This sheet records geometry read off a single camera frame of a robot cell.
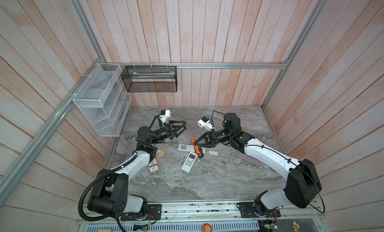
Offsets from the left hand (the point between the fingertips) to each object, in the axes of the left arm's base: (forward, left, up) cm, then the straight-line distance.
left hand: (186, 128), depth 69 cm
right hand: (-8, -4, -3) cm, 10 cm away
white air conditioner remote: (-3, -1, -31) cm, 31 cm away
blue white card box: (-7, +20, -30) cm, 37 cm away
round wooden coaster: (+3, +17, -32) cm, 36 cm away
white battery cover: (+4, -17, -32) cm, 37 cm away
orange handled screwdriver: (-11, -6, -2) cm, 13 cm away
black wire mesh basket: (+48, +27, -6) cm, 56 cm away
